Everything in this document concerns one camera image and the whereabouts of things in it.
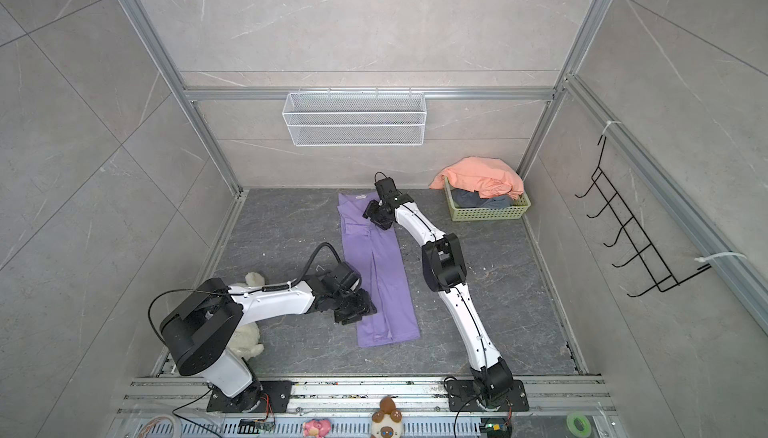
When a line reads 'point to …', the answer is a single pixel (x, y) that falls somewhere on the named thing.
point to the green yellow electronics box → (495, 427)
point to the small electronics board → (253, 426)
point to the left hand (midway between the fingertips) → (373, 312)
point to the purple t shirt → (379, 268)
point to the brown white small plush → (387, 423)
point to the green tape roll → (579, 424)
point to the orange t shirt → (489, 176)
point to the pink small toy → (318, 428)
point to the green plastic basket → (515, 212)
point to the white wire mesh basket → (355, 119)
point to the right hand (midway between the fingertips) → (367, 215)
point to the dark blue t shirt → (469, 198)
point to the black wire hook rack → (616, 208)
